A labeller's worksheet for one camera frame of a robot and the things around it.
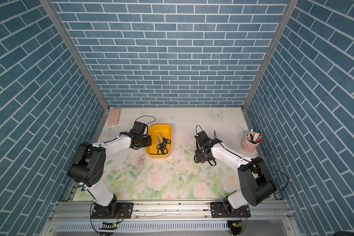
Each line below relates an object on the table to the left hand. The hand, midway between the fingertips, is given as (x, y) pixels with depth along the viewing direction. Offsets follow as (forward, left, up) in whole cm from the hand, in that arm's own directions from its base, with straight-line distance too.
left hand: (153, 141), depth 96 cm
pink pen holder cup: (-5, -60, +4) cm, 61 cm away
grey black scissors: (-5, -6, -3) cm, 8 cm away
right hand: (-11, -32, 0) cm, 34 cm away
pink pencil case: (+25, +34, -4) cm, 42 cm away
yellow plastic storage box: (+11, -8, -2) cm, 13 cm away
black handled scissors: (+2, -8, -2) cm, 8 cm away
